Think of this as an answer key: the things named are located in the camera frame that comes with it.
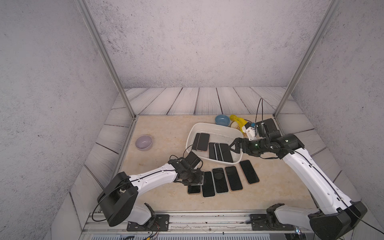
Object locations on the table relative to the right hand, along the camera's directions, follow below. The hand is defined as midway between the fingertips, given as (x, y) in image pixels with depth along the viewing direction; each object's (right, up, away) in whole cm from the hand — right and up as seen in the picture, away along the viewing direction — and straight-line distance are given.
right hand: (236, 148), depth 71 cm
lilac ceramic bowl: (-54, 0, +31) cm, 62 cm away
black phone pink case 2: (+12, -17, +20) cm, 29 cm away
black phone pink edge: (-9, -6, +27) cm, 29 cm away
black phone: (-14, 0, +32) cm, 35 cm away
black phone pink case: (+2, -20, +16) cm, 25 cm away
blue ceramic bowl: (+1, +15, +43) cm, 46 cm away
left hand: (-15, -20, +9) cm, 26 cm away
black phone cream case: (-13, -24, +12) cm, 29 cm away
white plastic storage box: (-3, +5, +37) cm, 37 cm away
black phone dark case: (0, -6, +25) cm, 26 cm away
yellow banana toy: (+13, +14, +37) cm, 42 cm away
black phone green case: (-5, -21, +16) cm, 27 cm away
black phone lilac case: (-19, 0, +32) cm, 37 cm away
